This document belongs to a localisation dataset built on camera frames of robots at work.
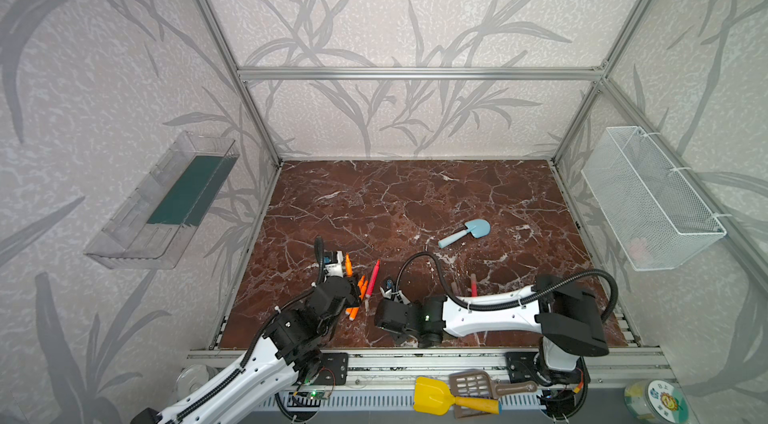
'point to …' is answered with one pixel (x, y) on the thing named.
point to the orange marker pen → (349, 265)
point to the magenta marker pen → (373, 278)
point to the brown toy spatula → (478, 383)
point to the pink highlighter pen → (473, 284)
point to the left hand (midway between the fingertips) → (363, 269)
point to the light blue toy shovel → (479, 228)
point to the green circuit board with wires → (318, 394)
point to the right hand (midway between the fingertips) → (392, 313)
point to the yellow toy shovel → (434, 397)
